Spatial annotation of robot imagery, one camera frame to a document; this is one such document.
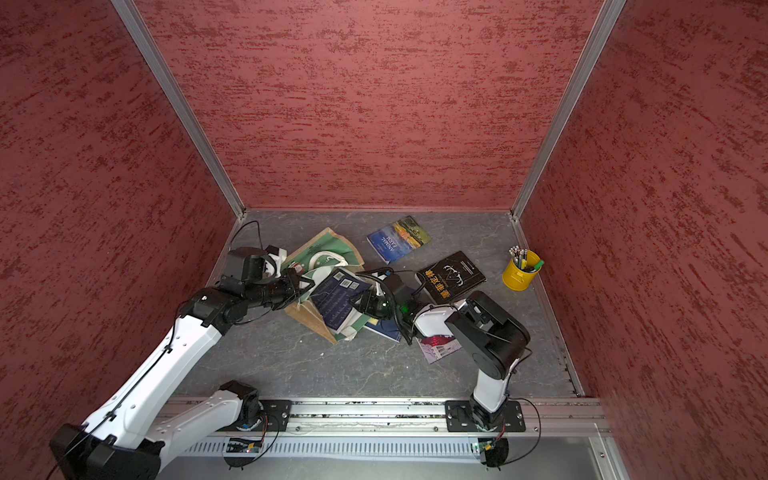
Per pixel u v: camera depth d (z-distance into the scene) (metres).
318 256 0.83
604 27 0.73
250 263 0.57
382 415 0.76
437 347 0.85
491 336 0.43
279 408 0.76
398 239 1.11
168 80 0.83
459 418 0.74
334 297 0.91
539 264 0.91
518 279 0.93
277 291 0.63
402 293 0.72
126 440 0.38
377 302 0.80
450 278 1.00
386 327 0.79
